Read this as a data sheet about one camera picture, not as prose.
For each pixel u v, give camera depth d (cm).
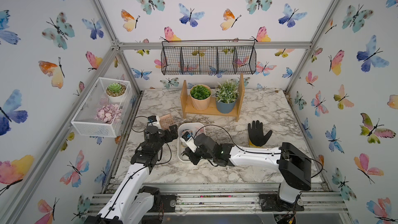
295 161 51
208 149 60
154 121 70
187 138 68
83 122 60
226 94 89
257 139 96
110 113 63
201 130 98
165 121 104
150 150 61
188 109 101
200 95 93
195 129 99
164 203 73
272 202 73
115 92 72
